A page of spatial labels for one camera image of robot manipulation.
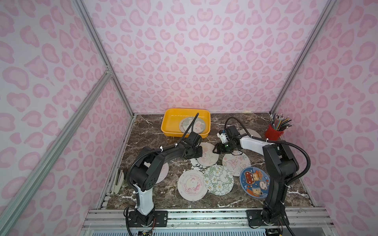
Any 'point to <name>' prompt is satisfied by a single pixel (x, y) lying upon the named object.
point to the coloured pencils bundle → (280, 123)
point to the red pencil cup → (272, 134)
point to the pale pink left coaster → (164, 173)
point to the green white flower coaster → (218, 180)
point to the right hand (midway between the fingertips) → (218, 150)
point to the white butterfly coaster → (251, 132)
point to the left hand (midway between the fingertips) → (202, 153)
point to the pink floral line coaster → (236, 162)
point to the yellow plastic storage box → (172, 118)
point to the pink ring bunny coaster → (191, 186)
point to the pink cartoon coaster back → (208, 158)
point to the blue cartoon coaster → (254, 182)
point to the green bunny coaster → (198, 126)
